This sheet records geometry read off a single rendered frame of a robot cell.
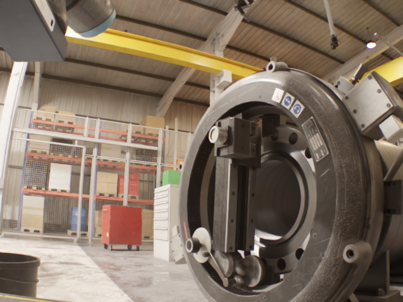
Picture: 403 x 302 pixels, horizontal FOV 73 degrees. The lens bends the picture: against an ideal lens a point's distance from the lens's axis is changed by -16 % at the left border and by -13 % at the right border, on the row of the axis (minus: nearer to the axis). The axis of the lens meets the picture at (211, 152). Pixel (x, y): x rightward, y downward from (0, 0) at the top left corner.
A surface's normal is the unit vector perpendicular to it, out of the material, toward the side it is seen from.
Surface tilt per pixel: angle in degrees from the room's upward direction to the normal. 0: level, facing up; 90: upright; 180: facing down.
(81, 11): 145
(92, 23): 149
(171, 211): 90
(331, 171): 90
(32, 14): 180
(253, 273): 90
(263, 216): 68
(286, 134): 90
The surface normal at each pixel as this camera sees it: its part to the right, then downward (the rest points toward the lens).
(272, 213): 0.55, -0.45
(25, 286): 0.99, 0.02
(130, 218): 0.62, -0.18
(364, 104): -0.82, -0.15
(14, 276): 0.89, -0.05
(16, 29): -0.01, 0.97
